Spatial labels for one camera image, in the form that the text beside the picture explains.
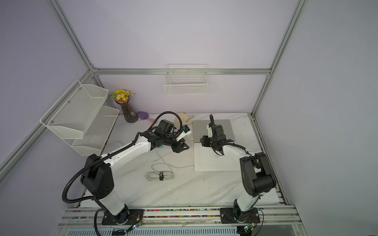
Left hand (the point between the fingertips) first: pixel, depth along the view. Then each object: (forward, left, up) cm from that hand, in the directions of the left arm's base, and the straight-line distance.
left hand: (184, 144), depth 84 cm
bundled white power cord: (-13, +12, -13) cm, 23 cm away
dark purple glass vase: (+32, +43, -8) cm, 55 cm away
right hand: (+8, -12, -8) cm, 17 cm away
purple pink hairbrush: (+38, +35, -15) cm, 54 cm away
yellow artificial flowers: (+33, +44, +9) cm, 56 cm away
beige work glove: (+36, +2, -15) cm, 39 cm away
